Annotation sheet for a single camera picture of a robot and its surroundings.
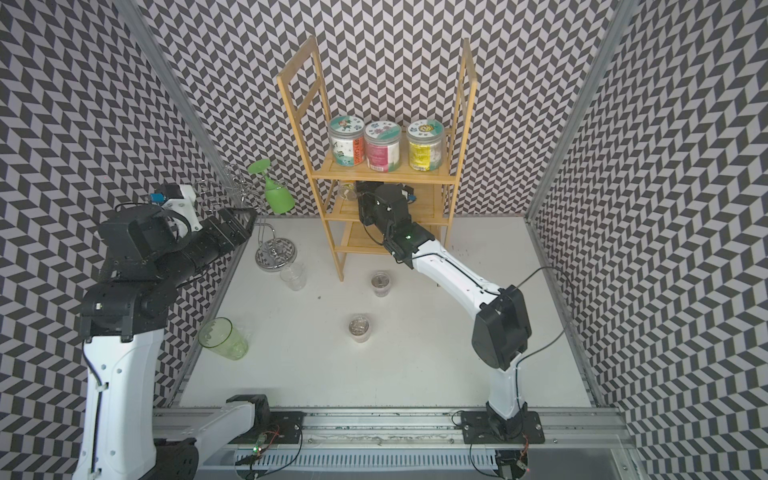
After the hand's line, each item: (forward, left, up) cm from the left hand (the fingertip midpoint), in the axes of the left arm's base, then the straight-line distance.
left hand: (247, 223), depth 59 cm
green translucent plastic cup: (-7, +21, -40) cm, 46 cm away
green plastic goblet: (+33, +10, -24) cm, 42 cm away
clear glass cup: (+15, +6, -42) cm, 45 cm away
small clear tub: (+9, -24, -38) cm, 46 cm away
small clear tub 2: (-5, -19, -38) cm, 43 cm away
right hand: (+19, -18, -7) cm, 27 cm away
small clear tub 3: (+20, -17, -9) cm, 27 cm away
